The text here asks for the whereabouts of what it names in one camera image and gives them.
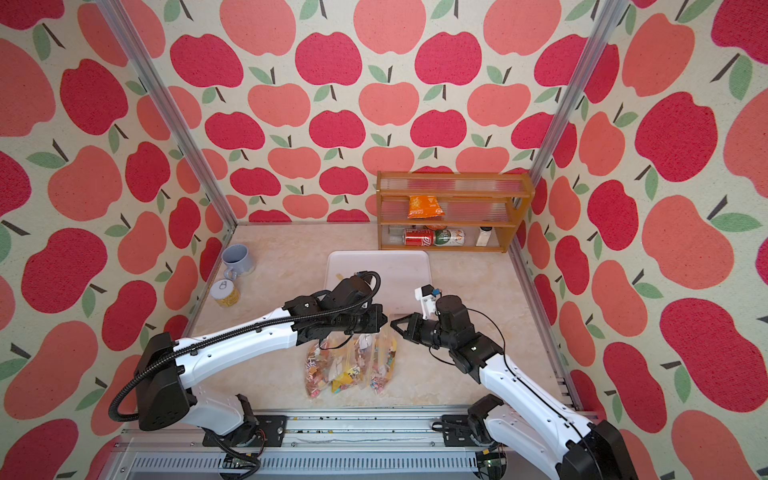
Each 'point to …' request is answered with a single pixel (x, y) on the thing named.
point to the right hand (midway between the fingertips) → (392, 329)
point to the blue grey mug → (238, 260)
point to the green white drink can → (449, 237)
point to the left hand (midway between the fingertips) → (391, 329)
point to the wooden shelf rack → (449, 211)
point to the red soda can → (417, 237)
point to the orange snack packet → (424, 206)
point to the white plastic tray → (400, 272)
